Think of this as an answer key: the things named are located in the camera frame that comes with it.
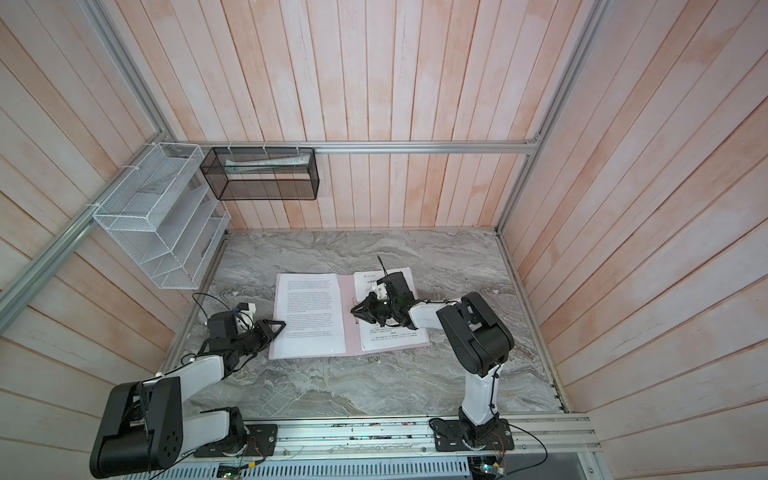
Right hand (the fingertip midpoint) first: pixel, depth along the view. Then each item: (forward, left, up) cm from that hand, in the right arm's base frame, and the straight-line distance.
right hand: (351, 311), depth 91 cm
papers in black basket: (+33, +36, +30) cm, 57 cm away
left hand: (-6, +20, -2) cm, 21 cm away
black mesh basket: (+45, +35, +19) cm, 60 cm away
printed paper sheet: (+3, +14, -3) cm, 15 cm away
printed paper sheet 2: (-6, -7, -4) cm, 10 cm away
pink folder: (-4, 0, -5) cm, 6 cm away
